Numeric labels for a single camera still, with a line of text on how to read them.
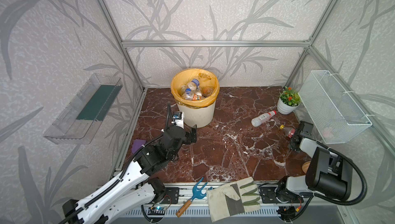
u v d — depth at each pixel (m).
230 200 0.72
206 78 0.92
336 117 0.64
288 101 0.94
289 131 0.91
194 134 0.63
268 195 0.74
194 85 0.90
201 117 0.87
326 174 0.43
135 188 0.58
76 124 0.63
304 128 0.71
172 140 0.48
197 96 0.81
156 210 0.72
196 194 0.74
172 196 0.74
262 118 0.96
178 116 0.59
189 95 0.83
